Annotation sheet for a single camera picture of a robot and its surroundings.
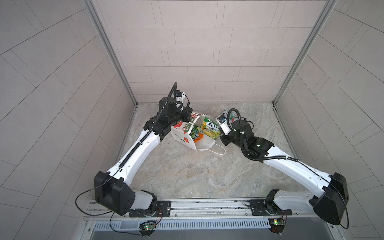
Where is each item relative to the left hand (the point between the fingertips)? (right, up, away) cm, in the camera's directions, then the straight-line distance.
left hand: (195, 107), depth 74 cm
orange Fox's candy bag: (+3, -17, +18) cm, 25 cm away
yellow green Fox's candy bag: (+7, -11, +2) cm, 13 cm away
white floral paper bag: (-8, -13, +5) cm, 16 cm away
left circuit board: (-21, -53, -9) cm, 57 cm away
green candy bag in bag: (-1, -15, +17) cm, 22 cm away
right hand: (+12, -11, +2) cm, 16 cm away
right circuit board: (+38, -55, -6) cm, 67 cm away
